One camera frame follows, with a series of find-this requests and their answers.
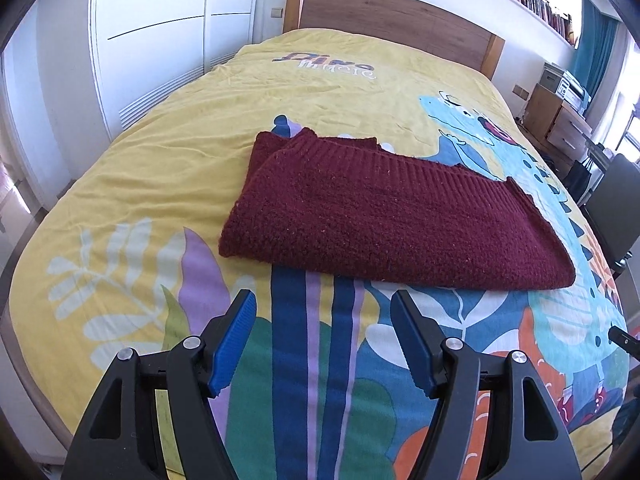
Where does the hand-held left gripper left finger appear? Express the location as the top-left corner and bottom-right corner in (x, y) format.
(61, 289), (258, 480)

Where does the teal curtain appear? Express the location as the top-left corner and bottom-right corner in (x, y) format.
(570, 0), (618, 106)

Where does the white wardrobe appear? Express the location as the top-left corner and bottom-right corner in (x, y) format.
(89, 0), (261, 141)

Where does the dark red knitted sweater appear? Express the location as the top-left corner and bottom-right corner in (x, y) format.
(218, 128), (577, 292)

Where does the wooden headboard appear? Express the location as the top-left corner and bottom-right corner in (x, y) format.
(282, 0), (505, 80)

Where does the window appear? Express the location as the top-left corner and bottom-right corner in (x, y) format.
(615, 95), (640, 161)

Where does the wooden drawer cabinet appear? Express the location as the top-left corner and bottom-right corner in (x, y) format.
(524, 84), (593, 161)

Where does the yellow printed duvet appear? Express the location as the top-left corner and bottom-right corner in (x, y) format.
(9, 27), (632, 480)

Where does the black chair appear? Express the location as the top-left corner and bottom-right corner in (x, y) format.
(582, 154), (640, 276)

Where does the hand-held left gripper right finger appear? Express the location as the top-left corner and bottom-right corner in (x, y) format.
(390, 289), (583, 480)

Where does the grey printer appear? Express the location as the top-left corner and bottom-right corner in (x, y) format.
(540, 62), (591, 111)

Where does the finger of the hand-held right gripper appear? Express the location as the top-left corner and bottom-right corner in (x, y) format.
(609, 327), (640, 358)

